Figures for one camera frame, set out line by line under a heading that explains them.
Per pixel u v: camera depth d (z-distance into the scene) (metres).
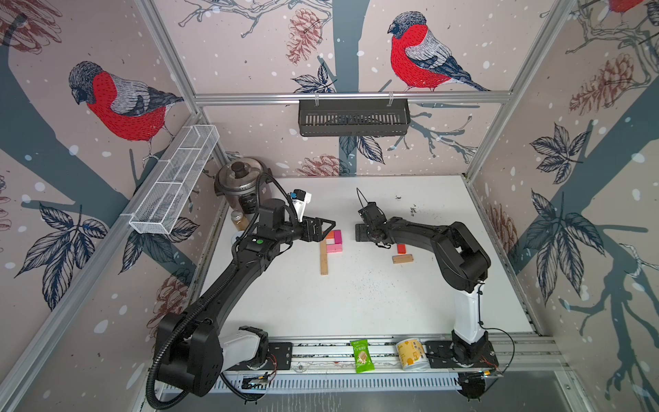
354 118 1.03
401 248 0.96
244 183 0.96
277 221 0.63
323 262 0.93
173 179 0.79
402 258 0.94
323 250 0.96
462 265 0.52
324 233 0.71
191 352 0.39
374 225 0.79
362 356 0.73
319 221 0.68
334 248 0.95
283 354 0.73
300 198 0.70
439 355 0.73
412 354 0.68
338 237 1.00
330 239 1.00
